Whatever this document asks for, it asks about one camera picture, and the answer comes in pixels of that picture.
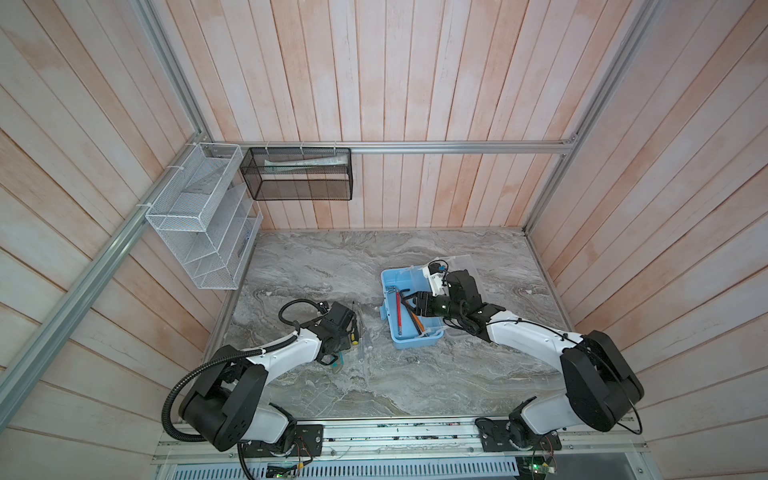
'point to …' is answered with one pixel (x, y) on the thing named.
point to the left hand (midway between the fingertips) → (337, 344)
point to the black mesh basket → (299, 173)
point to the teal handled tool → (341, 362)
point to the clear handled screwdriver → (361, 352)
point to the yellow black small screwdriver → (354, 333)
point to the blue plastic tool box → (406, 327)
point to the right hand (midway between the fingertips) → (407, 300)
